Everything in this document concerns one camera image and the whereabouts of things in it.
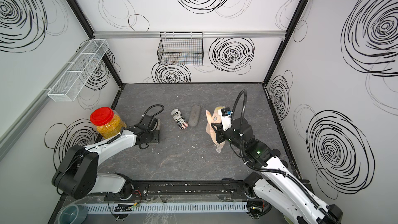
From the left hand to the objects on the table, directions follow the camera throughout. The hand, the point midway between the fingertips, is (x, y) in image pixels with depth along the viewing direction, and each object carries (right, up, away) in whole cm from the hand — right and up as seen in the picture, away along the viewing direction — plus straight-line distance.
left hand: (154, 137), depth 90 cm
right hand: (+33, +10, -20) cm, 40 cm away
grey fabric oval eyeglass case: (+23, +11, +9) cm, 27 cm away
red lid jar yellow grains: (-21, +10, -11) cm, 26 cm away
